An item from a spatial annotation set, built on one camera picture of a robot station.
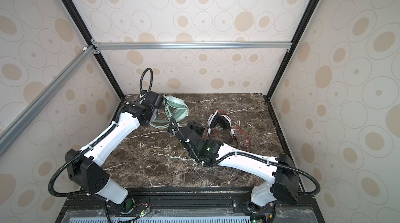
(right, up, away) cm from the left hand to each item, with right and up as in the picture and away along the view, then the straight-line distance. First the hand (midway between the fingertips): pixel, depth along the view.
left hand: (151, 110), depth 80 cm
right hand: (+23, -5, -7) cm, 25 cm away
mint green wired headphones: (+12, +1, +2) cm, 12 cm away
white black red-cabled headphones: (+39, -7, +19) cm, 44 cm away
